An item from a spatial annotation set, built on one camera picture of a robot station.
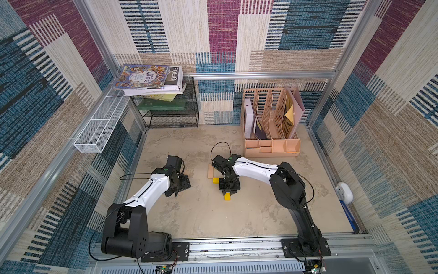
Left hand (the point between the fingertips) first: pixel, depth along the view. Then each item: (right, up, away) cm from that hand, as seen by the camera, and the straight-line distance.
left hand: (181, 186), depth 89 cm
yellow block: (+23, -5, -1) cm, 24 cm away
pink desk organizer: (+55, +40, +31) cm, 75 cm away
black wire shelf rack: (-14, +43, +27) cm, 53 cm away
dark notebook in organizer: (+44, +28, +20) cm, 56 cm away
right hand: (+22, -4, +2) cm, 22 cm away
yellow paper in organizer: (+56, +37, +3) cm, 68 cm away
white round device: (+82, -3, -2) cm, 82 cm away
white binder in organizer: (+36, +38, +11) cm, 53 cm away
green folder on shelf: (-6, +44, +12) cm, 46 cm away
